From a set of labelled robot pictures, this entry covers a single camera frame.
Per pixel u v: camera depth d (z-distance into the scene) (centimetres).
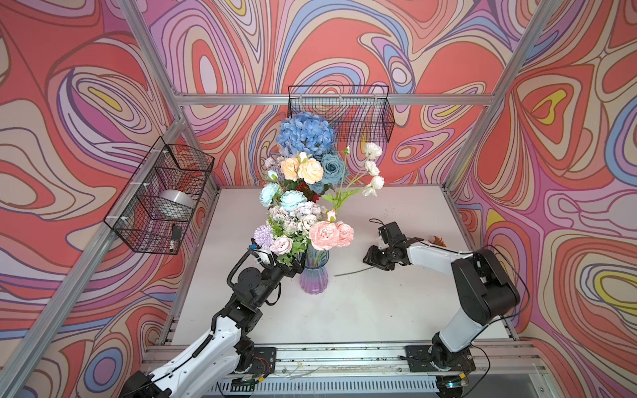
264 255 62
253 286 57
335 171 73
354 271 92
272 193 68
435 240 96
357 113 96
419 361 72
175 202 70
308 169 68
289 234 64
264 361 73
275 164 82
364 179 70
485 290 47
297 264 66
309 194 82
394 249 75
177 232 73
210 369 55
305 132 68
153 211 74
